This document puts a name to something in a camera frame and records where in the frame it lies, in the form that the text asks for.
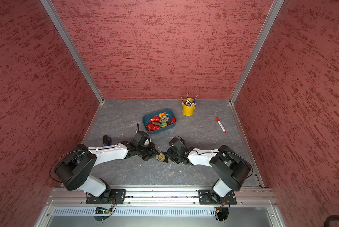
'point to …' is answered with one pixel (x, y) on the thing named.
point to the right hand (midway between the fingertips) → (166, 156)
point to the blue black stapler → (107, 141)
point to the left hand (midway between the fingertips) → (160, 155)
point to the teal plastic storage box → (146, 118)
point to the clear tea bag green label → (163, 121)
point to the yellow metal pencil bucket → (188, 106)
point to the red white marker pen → (221, 125)
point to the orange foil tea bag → (163, 114)
